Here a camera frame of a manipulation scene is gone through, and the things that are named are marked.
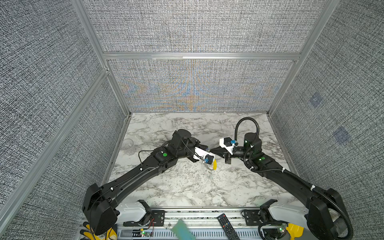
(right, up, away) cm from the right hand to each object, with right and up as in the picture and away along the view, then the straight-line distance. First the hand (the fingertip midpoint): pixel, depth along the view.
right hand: (211, 148), depth 73 cm
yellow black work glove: (-46, -38, -5) cm, 60 cm away
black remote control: (+7, -37, -3) cm, 38 cm away
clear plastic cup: (-52, 0, +25) cm, 57 cm away
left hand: (-3, +3, 0) cm, 4 cm away
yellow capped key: (+5, -13, +20) cm, 25 cm away
